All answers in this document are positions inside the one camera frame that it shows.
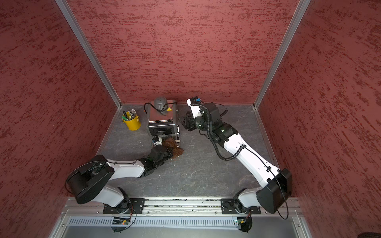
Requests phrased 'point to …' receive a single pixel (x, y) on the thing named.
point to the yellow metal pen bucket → (133, 124)
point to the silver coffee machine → (162, 121)
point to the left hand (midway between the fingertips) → (173, 150)
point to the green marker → (125, 118)
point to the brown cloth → (170, 143)
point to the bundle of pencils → (132, 113)
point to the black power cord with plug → (156, 108)
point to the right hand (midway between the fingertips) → (181, 121)
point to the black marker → (125, 115)
